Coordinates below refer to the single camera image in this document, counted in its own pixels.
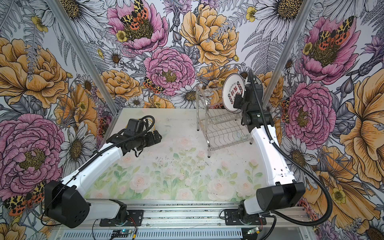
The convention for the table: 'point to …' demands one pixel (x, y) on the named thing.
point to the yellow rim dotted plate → (149, 122)
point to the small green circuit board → (120, 233)
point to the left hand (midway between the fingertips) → (154, 144)
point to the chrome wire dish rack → (222, 127)
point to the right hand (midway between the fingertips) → (241, 99)
